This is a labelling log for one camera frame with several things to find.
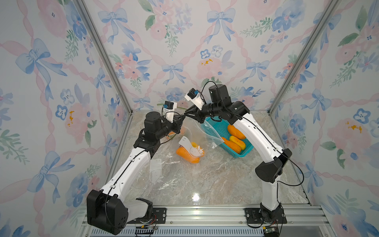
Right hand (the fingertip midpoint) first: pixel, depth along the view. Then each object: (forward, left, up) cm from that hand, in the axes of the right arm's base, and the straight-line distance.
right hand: (187, 111), depth 71 cm
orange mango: (-9, +2, -25) cm, 27 cm away
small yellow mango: (-8, -4, -17) cm, 20 cm away
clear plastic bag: (-17, +20, -36) cm, 45 cm away
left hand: (0, +1, -2) cm, 3 cm away
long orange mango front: (0, -28, -30) cm, 41 cm away
